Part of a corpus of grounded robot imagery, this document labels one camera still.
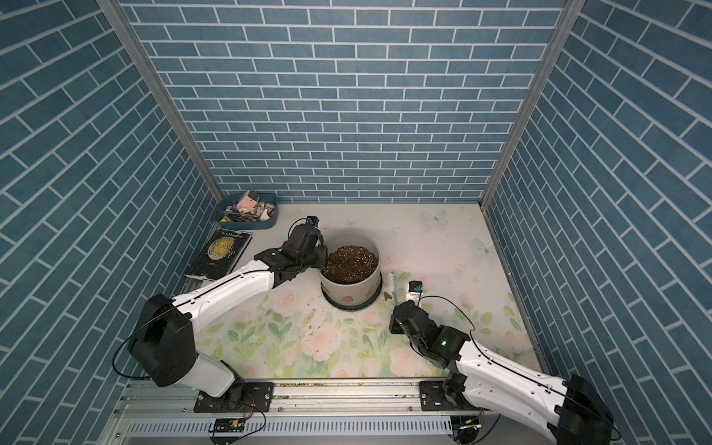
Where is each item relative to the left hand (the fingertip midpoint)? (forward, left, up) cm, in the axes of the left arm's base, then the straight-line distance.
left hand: (329, 251), depth 87 cm
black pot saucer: (-13, -8, -13) cm, 20 cm away
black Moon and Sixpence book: (+8, +42, -15) cm, 45 cm away
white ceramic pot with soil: (-5, -7, -5) cm, 10 cm away
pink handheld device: (+30, +37, -9) cm, 48 cm away
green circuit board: (-43, +24, -18) cm, 53 cm away
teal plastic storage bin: (+29, +45, -14) cm, 55 cm away
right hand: (-16, -20, -7) cm, 27 cm away
